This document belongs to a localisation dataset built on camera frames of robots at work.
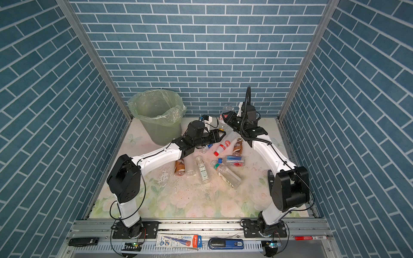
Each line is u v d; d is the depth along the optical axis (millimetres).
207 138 733
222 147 990
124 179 481
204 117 768
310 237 709
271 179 866
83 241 682
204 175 861
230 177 868
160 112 975
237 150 961
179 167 903
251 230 734
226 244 665
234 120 742
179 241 698
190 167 956
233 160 964
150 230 737
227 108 883
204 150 768
